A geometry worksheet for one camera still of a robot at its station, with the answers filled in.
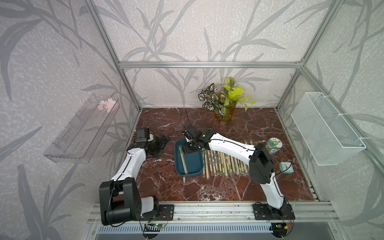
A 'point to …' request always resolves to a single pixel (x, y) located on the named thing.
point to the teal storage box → (194, 161)
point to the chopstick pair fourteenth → (207, 171)
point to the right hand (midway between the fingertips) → (184, 148)
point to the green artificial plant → (229, 95)
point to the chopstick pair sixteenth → (183, 159)
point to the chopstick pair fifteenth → (205, 167)
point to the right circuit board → (279, 229)
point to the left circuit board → (153, 227)
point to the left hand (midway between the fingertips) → (168, 142)
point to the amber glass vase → (229, 112)
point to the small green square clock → (284, 165)
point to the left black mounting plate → (164, 212)
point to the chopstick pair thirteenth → (211, 156)
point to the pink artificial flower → (107, 104)
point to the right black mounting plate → (263, 211)
